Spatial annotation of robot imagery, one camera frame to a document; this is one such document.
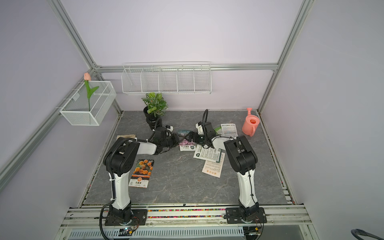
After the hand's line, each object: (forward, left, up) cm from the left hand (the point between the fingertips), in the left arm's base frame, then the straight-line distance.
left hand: (185, 138), depth 99 cm
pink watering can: (+5, -45, +6) cm, 45 cm away
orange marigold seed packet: (-20, +27, -5) cm, 34 cm away
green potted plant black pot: (+8, +16, +21) cm, 28 cm away
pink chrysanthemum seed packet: (+7, +2, -3) cm, 8 cm away
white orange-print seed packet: (-21, -17, -4) cm, 27 cm away
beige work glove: (+9, +42, -5) cm, 43 cm away
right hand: (+1, -2, -1) cm, 2 cm away
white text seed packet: (+8, -32, -4) cm, 33 cm away
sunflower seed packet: (-11, -16, -4) cm, 20 cm away
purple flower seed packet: (-4, 0, -3) cm, 5 cm away
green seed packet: (+7, -24, -4) cm, 26 cm away
